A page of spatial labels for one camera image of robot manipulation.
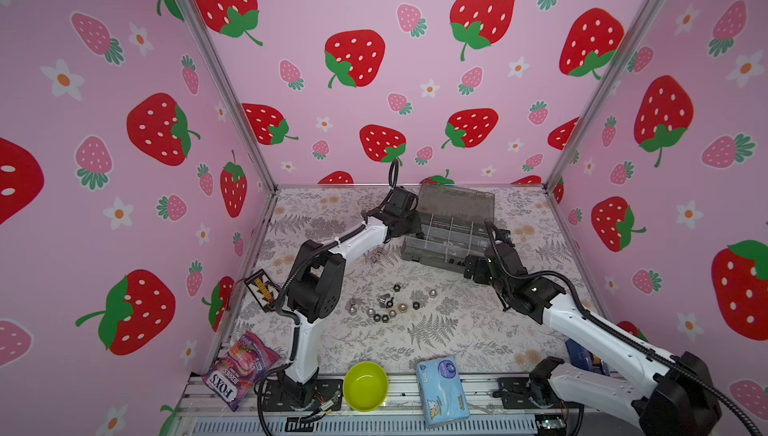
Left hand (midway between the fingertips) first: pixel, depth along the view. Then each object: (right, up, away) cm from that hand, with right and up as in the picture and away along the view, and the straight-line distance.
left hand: (419, 221), depth 96 cm
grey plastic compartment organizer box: (+15, -2, +19) cm, 24 cm away
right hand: (+15, -11, -13) cm, 23 cm away
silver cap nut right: (+4, -23, -3) cm, 23 cm away
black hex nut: (-13, -29, -8) cm, 33 cm away
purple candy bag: (-49, -39, -21) cm, 66 cm away
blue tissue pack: (+3, -40, -27) cm, 49 cm away
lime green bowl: (-16, -42, -20) cm, 49 cm away
